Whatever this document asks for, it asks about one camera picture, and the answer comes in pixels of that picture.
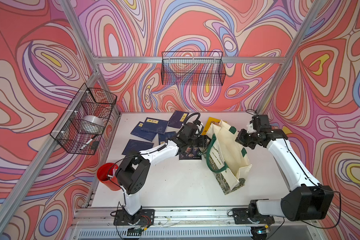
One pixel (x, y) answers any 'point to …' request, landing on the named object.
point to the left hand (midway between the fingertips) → (210, 141)
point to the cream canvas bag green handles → (225, 157)
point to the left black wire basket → (66, 132)
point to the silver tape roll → (92, 124)
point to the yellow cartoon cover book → (210, 121)
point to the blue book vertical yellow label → (163, 138)
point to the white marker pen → (88, 142)
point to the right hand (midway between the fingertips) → (236, 143)
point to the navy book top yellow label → (155, 125)
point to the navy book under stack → (143, 134)
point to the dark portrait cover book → (190, 153)
